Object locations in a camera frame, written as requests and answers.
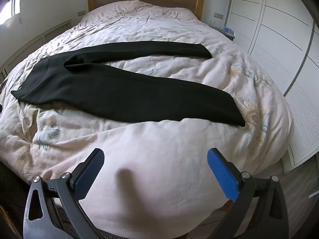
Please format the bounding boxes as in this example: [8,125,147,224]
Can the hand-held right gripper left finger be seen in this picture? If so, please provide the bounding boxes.
[23,148,105,239]

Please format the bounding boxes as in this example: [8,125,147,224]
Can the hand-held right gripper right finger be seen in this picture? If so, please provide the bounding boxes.
[207,148,291,239]

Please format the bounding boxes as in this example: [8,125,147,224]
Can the black pants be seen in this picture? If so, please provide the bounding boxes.
[11,40,246,127]

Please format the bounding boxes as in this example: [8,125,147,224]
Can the floral white duvet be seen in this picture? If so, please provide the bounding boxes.
[0,0,294,238]

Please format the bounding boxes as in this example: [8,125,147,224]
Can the dark nightstand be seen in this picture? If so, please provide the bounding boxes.
[216,26,236,41]

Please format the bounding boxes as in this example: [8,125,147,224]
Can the white slatted radiator cover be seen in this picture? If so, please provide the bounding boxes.
[0,20,73,80]

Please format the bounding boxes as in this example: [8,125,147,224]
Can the white closet doors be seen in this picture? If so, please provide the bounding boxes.
[224,0,319,172]

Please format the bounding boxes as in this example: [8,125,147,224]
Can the window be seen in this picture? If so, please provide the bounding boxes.
[0,0,33,25]

